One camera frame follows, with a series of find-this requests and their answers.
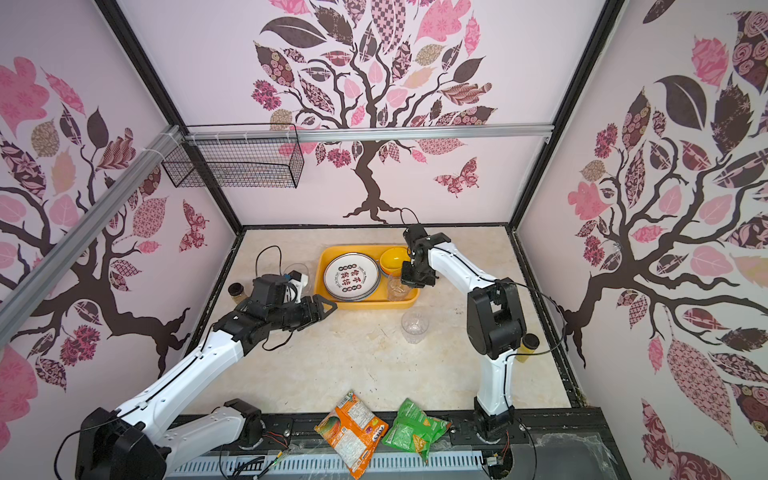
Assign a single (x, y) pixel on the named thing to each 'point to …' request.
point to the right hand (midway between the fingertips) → (409, 280)
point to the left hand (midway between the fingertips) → (330, 315)
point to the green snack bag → (415, 431)
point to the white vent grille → (324, 466)
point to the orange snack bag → (356, 431)
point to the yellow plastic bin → (325, 253)
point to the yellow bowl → (391, 260)
